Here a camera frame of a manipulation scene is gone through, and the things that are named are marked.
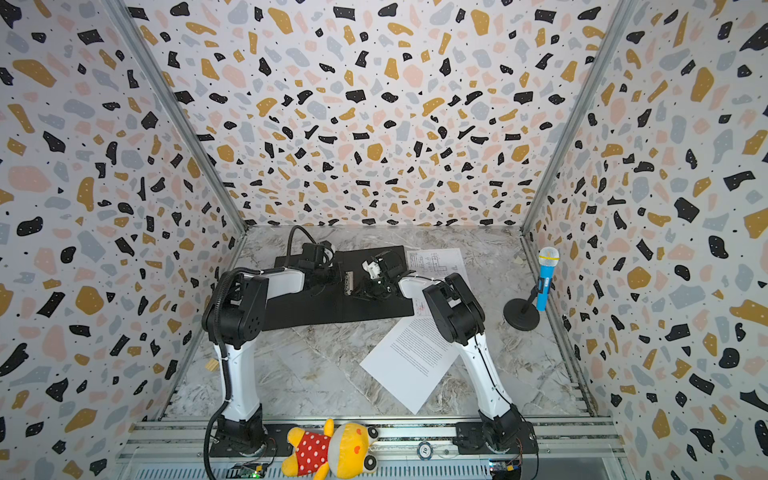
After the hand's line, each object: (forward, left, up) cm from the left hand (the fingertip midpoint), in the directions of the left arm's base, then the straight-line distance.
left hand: (348, 268), depth 104 cm
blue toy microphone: (-15, -57, +23) cm, 63 cm away
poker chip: (-54, -23, -3) cm, 59 cm away
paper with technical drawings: (+5, -32, -5) cm, 32 cm away
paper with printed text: (-31, -21, -4) cm, 38 cm away
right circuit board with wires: (-58, -43, -4) cm, 72 cm away
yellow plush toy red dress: (-54, -5, +5) cm, 54 cm away
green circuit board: (-57, +18, -3) cm, 59 cm away
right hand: (-9, 0, 0) cm, 9 cm away
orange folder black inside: (-11, +5, -5) cm, 14 cm away
